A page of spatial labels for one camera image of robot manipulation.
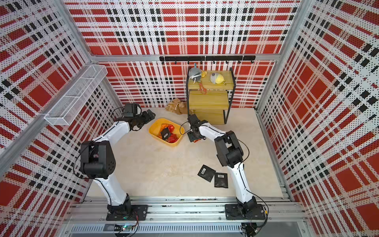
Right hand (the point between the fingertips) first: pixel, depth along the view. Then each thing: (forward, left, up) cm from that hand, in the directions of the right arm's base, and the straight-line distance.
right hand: (197, 135), depth 103 cm
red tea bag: (+5, +19, +2) cm, 20 cm away
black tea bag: (-27, -6, -1) cm, 27 cm away
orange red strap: (+11, -4, +31) cm, 33 cm away
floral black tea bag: (-1, +22, +3) cm, 22 cm away
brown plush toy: (+22, +15, +8) cm, 28 cm away
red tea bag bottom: (-5, +16, +4) cm, 18 cm away
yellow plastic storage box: (+4, +14, +1) cm, 14 cm away
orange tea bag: (+8, +25, +1) cm, 27 cm away
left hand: (+6, +29, +14) cm, 33 cm away
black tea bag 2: (-31, -14, -1) cm, 34 cm away
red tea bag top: (-6, +2, +1) cm, 6 cm away
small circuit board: (-53, +40, -3) cm, 66 cm away
